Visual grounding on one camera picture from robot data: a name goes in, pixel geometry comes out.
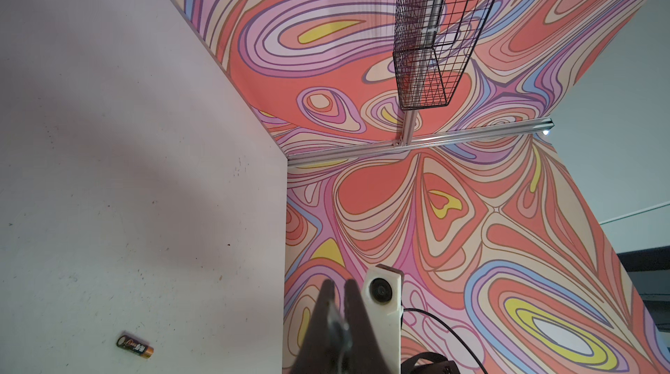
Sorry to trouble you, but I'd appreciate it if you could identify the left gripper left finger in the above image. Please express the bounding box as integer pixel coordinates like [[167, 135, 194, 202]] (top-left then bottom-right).
[[291, 279, 338, 374]]

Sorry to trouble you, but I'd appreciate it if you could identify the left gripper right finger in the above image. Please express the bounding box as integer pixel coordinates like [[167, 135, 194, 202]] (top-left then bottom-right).
[[344, 280, 390, 374]]

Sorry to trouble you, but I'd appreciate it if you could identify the black gold AAA battery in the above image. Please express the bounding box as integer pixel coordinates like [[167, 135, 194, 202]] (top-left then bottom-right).
[[116, 335, 155, 359]]

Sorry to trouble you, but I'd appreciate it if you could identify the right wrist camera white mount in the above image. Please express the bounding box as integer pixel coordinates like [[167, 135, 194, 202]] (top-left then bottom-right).
[[361, 264, 404, 374]]

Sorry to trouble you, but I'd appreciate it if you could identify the black wire basket back wall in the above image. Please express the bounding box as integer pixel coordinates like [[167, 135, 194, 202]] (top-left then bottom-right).
[[393, 0, 496, 111]]

